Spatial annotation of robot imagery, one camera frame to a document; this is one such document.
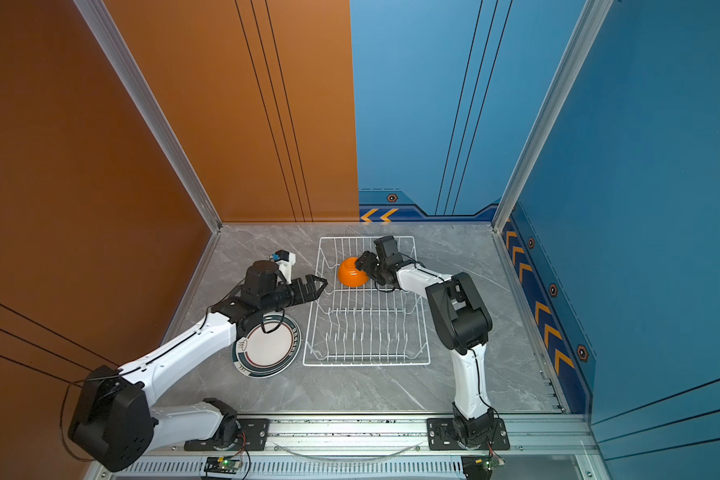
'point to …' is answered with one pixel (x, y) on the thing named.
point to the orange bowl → (349, 275)
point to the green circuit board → (219, 464)
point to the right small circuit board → (479, 467)
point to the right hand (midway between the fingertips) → (360, 267)
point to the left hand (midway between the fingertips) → (318, 282)
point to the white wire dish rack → (362, 326)
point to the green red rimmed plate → (268, 348)
